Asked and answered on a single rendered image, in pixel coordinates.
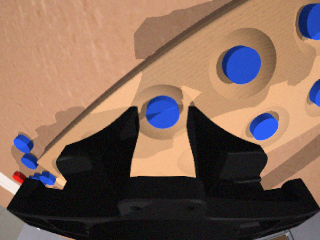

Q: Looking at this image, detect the tan tray with round pockets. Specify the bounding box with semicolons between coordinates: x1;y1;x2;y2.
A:
37;0;320;182

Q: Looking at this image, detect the white sheet of paper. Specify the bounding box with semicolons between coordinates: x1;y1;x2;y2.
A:
0;172;20;195

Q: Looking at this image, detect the red disc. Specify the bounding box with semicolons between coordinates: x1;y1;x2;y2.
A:
13;172;26;183

